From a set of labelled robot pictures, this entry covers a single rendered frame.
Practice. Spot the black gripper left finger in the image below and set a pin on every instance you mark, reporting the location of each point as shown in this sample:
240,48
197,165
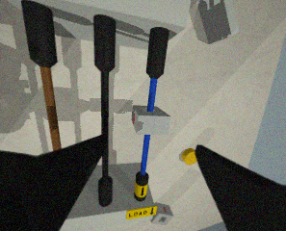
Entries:
50,183

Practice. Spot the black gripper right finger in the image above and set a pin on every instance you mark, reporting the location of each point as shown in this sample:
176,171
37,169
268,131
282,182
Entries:
246,201

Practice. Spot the yellow flat disc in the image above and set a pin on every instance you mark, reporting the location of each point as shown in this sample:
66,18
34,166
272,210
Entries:
189,157

